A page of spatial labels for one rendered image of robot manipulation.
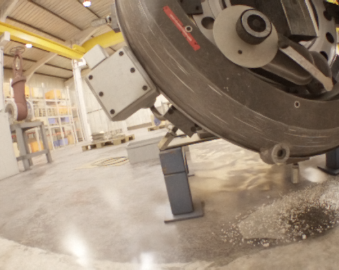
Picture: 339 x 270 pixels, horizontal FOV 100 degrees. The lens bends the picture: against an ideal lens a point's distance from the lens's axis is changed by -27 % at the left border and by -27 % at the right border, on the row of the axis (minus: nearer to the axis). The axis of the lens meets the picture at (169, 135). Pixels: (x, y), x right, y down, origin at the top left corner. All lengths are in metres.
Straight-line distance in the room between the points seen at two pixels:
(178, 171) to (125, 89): 0.40
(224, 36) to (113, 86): 0.20
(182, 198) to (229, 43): 0.54
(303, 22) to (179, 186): 0.59
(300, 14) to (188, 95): 0.25
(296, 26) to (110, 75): 0.34
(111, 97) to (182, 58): 0.14
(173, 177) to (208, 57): 0.46
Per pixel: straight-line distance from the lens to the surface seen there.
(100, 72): 0.36
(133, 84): 0.34
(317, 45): 0.59
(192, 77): 0.30
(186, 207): 0.71
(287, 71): 0.35
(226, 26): 0.33
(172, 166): 0.65
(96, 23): 0.53
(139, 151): 1.88
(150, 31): 0.33
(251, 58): 0.32
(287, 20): 0.37
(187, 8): 0.48
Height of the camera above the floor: 0.35
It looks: 5 degrees down
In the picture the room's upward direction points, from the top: 12 degrees counter-clockwise
